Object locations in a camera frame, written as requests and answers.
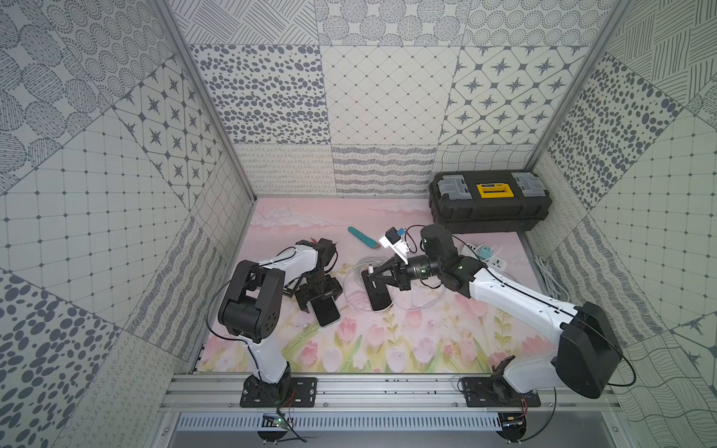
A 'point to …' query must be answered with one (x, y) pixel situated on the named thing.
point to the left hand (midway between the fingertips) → (323, 297)
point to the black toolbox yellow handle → (489, 202)
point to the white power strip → (484, 255)
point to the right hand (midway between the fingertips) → (373, 279)
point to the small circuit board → (274, 420)
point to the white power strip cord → (551, 280)
